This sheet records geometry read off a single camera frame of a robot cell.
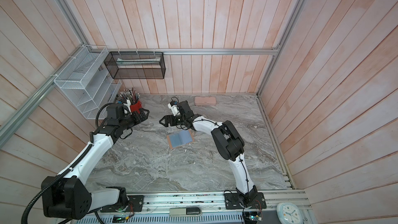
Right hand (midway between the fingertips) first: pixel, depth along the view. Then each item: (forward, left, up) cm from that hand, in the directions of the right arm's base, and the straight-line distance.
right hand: (164, 121), depth 94 cm
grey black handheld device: (-46, -16, -5) cm, 49 cm away
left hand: (-4, +9, +10) cm, 14 cm away
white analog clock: (-45, -63, -8) cm, 77 cm away
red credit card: (+12, +21, -1) cm, 24 cm away
